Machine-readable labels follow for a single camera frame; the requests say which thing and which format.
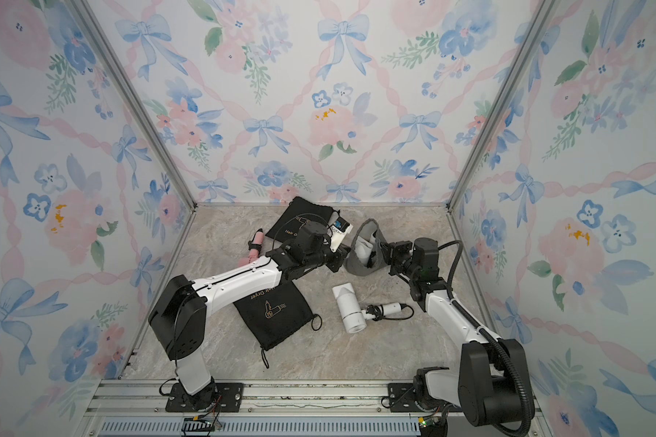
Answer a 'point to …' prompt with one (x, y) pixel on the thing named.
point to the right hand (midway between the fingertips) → (378, 227)
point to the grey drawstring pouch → (352, 263)
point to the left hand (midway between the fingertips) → (351, 247)
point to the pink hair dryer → (259, 239)
